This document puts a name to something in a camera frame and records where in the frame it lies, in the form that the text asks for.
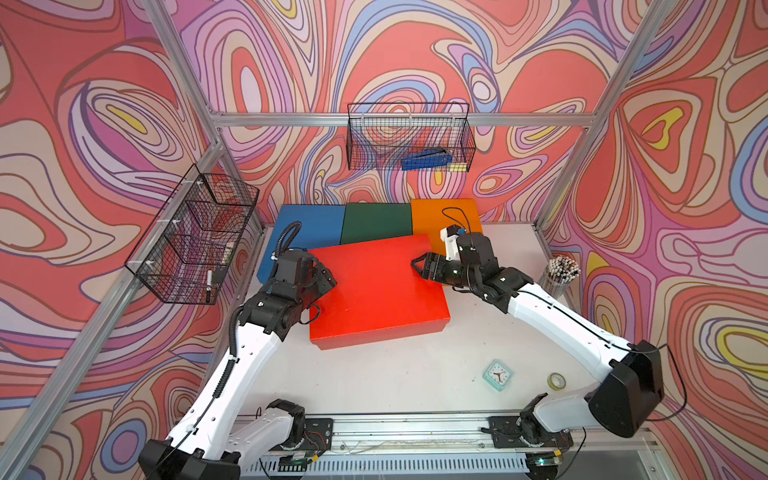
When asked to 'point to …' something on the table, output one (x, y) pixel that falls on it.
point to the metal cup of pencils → (559, 273)
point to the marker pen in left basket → (209, 285)
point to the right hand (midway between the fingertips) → (419, 274)
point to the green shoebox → (363, 222)
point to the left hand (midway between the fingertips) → (330, 276)
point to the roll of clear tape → (556, 381)
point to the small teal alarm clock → (498, 375)
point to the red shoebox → (378, 293)
